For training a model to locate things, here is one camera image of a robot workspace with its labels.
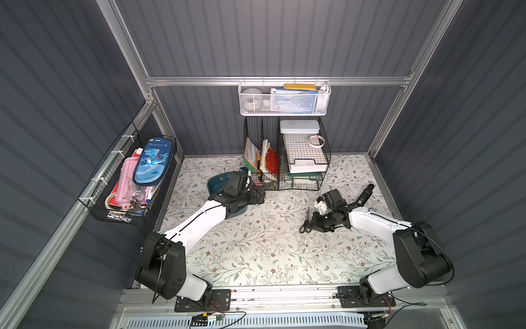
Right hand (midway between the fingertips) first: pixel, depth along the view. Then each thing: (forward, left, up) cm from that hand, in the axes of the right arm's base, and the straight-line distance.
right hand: (312, 224), depth 89 cm
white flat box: (+44, +4, +20) cm, 48 cm away
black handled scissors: (0, +2, -1) cm, 3 cm away
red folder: (+37, +18, +2) cm, 41 cm away
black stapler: (+18, -29, -3) cm, 34 cm away
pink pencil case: (+1, +67, +29) cm, 73 cm away
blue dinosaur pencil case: (+7, +59, +32) cm, 67 cm away
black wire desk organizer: (+31, +11, +13) cm, 36 cm away
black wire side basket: (-6, +71, +32) cm, 78 cm away
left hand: (+9, +24, +12) cm, 28 cm away
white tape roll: (+33, -3, +17) cm, 37 cm away
